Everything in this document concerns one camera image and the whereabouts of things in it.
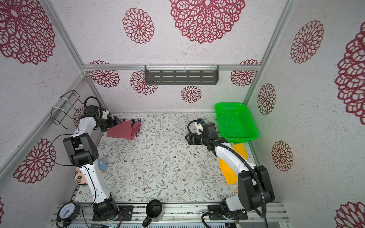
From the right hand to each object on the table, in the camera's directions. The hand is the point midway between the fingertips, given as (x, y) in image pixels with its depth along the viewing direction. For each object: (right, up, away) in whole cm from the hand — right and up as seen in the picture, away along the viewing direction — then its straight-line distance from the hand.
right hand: (190, 135), depth 86 cm
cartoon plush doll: (-62, -22, -8) cm, 66 cm away
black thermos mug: (-19, -40, -12) cm, 46 cm away
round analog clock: (-63, -38, -14) cm, 75 cm away
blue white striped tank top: (-44, +9, +26) cm, 52 cm away
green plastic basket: (+39, +8, +28) cm, 49 cm away
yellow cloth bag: (+25, -24, +1) cm, 35 cm away
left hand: (-52, +7, +16) cm, 55 cm away
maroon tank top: (-48, +3, +17) cm, 51 cm away
